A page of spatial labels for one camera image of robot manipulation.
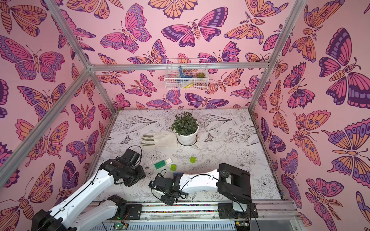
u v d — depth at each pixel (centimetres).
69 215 41
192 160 92
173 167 88
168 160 90
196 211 75
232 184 44
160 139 102
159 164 90
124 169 59
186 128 88
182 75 94
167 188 59
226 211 73
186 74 95
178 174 58
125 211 71
